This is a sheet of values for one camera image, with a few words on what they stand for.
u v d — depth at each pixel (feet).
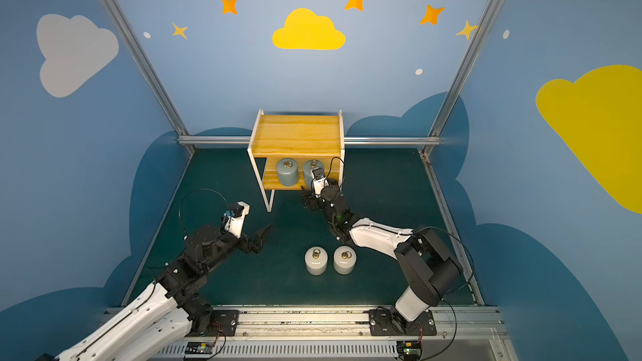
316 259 2.62
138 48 2.78
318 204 2.57
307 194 2.56
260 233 2.17
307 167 2.75
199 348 2.35
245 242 2.15
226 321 2.45
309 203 2.57
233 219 2.04
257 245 2.22
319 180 2.41
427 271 1.48
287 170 2.74
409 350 2.39
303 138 2.64
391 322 2.21
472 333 2.43
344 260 2.63
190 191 3.83
